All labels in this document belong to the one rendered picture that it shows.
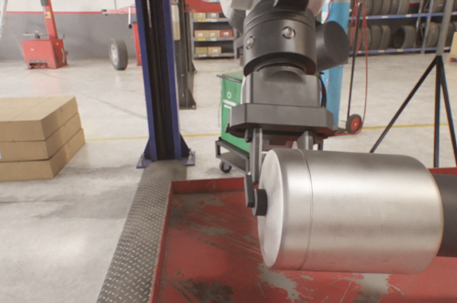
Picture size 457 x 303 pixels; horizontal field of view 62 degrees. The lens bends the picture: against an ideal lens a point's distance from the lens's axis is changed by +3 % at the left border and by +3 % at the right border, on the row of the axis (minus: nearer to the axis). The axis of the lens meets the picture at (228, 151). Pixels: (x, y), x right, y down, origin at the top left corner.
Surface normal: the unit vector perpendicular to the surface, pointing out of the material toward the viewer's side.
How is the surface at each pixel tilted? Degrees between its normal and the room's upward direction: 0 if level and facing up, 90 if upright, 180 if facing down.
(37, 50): 90
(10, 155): 90
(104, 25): 90
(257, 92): 54
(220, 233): 0
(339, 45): 69
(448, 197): 42
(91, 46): 90
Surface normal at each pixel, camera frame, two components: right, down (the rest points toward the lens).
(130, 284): -0.02, -0.94
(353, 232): 0.09, 0.20
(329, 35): 0.66, -0.12
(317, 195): 0.11, -0.32
